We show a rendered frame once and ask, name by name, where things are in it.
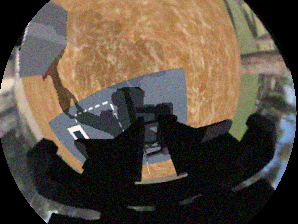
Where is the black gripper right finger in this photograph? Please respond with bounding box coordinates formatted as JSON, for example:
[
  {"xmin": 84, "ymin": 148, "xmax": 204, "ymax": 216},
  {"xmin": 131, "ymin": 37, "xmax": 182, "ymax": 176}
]
[{"xmin": 158, "ymin": 115, "xmax": 231, "ymax": 177}]

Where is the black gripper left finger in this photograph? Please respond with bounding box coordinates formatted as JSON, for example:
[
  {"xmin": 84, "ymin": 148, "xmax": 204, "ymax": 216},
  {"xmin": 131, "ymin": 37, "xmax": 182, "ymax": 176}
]
[{"xmin": 74, "ymin": 116, "xmax": 145, "ymax": 183}]

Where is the white square tile with dark blue centre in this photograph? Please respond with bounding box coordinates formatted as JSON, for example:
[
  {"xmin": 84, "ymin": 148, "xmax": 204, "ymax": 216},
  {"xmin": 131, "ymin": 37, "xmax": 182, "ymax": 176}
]
[{"xmin": 68, "ymin": 124, "xmax": 89, "ymax": 140}]

